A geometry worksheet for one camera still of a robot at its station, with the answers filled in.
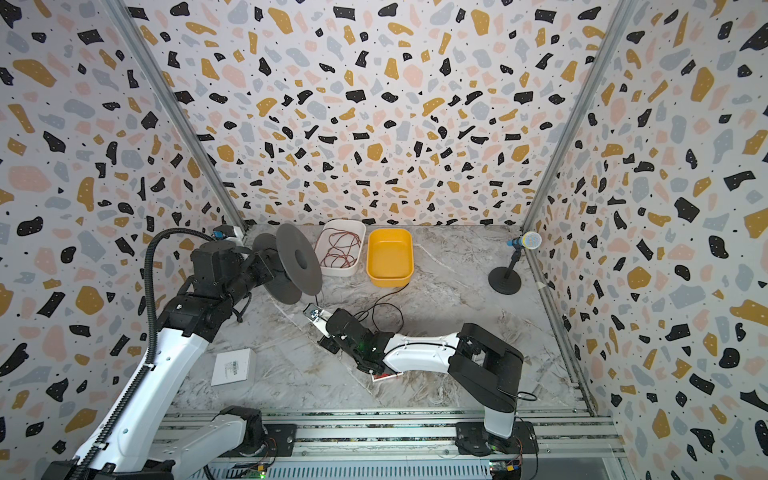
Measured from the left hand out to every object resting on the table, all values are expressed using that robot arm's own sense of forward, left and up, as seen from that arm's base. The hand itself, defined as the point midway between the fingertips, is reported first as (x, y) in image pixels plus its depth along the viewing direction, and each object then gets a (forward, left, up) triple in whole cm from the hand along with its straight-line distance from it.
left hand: (267, 250), depth 71 cm
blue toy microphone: (+9, -68, -7) cm, 69 cm away
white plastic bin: (+37, -15, -29) cm, 49 cm away
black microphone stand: (+13, -69, -32) cm, 77 cm away
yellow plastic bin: (+23, -28, -32) cm, 49 cm away
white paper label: (-17, +14, -28) cm, 36 cm away
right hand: (-8, -9, -17) cm, 21 cm away
